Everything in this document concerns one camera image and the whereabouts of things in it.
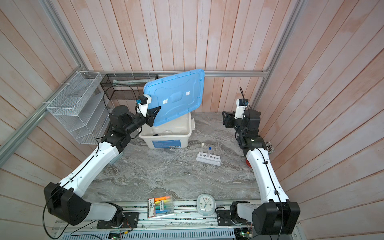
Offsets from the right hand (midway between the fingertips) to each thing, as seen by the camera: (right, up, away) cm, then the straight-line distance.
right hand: (227, 111), depth 75 cm
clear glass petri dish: (-35, -12, +32) cm, 49 cm away
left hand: (-34, +1, -4) cm, 34 cm away
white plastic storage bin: (-31, -14, +31) cm, 46 cm away
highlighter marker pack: (-35, -50, +2) cm, 61 cm away
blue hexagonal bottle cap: (-44, -13, +32) cm, 57 cm away
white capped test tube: (-12, -24, +18) cm, 32 cm away
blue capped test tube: (-8, -23, +13) cm, 28 cm away
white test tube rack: (-5, -28, +17) cm, 33 cm away
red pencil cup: (+18, -31, +18) cm, 40 cm away
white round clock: (-11, -48, +2) cm, 50 cm away
